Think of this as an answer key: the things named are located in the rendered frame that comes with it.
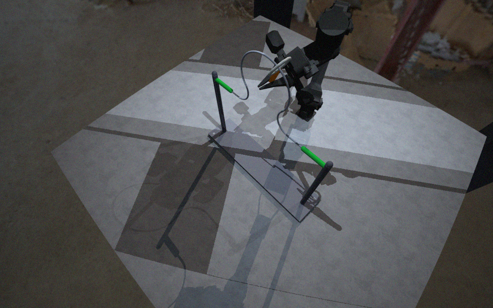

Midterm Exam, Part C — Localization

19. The orange handle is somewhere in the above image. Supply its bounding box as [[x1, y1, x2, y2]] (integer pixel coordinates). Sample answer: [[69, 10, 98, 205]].
[[268, 57, 291, 82]]

